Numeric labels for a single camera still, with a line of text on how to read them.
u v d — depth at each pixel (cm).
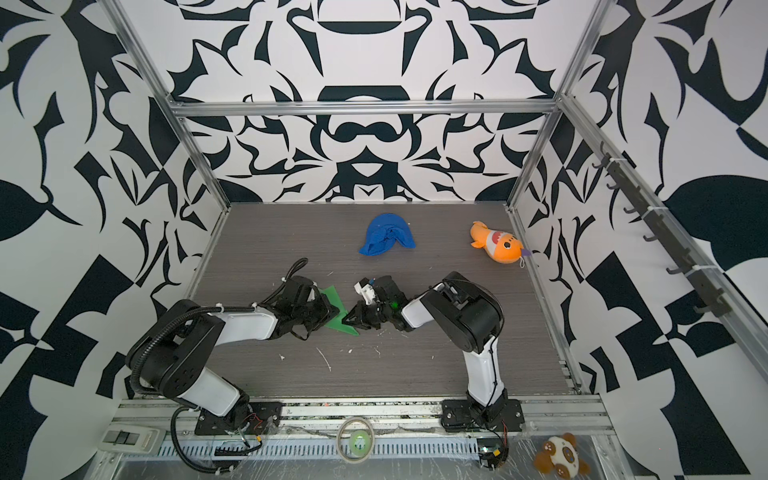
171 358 45
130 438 70
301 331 81
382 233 104
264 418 74
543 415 76
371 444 70
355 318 87
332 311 87
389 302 77
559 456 68
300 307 75
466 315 53
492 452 71
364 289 89
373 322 84
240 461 69
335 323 89
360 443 71
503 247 97
